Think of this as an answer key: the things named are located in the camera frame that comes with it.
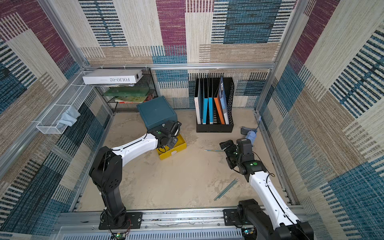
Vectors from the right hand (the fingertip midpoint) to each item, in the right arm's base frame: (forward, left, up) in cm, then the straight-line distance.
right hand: (221, 147), depth 82 cm
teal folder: (+24, +6, +15) cm, 29 cm away
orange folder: (+23, 0, +9) cm, 25 cm away
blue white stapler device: (+14, -21, -8) cm, 27 cm away
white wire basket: (+22, +79, +19) cm, 84 cm away
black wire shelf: (+45, +69, -10) cm, 83 cm away
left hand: (+11, +30, -6) cm, 32 cm away
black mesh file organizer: (+35, -5, +13) cm, 37 cm away
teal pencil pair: (-17, -2, -16) cm, 23 cm away
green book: (+34, +56, +11) cm, 67 cm away
